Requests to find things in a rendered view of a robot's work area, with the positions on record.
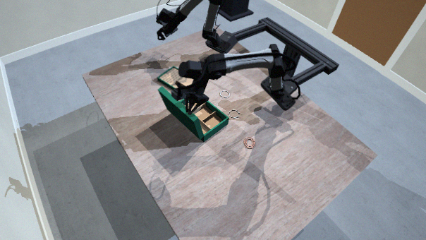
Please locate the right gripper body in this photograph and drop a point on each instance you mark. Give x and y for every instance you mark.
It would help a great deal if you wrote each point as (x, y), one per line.
(165, 29)

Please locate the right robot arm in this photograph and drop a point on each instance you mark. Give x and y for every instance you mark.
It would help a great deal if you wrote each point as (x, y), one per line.
(174, 19)

